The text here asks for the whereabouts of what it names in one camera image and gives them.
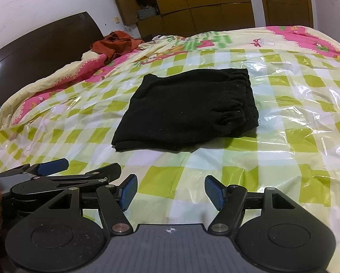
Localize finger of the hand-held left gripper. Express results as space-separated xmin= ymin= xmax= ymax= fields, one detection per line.
xmin=11 ymin=163 xmax=122 ymax=201
xmin=21 ymin=158 xmax=70 ymax=176

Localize grey box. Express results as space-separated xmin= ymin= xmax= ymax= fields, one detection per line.
xmin=137 ymin=6 xmax=159 ymax=20

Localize wooden wardrobe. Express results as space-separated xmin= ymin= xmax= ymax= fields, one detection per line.
xmin=107 ymin=0 xmax=256 ymax=39

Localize dark wooden headboard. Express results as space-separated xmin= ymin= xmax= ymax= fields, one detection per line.
xmin=0 ymin=11 xmax=105 ymax=106

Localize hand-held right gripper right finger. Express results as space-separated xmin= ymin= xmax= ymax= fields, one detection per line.
xmin=205 ymin=175 xmax=301 ymax=235

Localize wooden door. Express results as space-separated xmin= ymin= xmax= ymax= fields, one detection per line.
xmin=257 ymin=0 xmax=314 ymax=27

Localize checked cartoon print blanket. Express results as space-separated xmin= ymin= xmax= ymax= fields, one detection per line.
xmin=0 ymin=25 xmax=340 ymax=234

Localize black pants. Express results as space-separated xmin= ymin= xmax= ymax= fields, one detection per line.
xmin=111 ymin=68 xmax=260 ymax=152

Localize red-brown cloth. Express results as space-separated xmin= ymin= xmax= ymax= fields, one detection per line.
xmin=91 ymin=30 xmax=143 ymax=63

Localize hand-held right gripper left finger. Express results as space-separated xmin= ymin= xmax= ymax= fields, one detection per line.
xmin=44 ymin=174 xmax=138 ymax=235

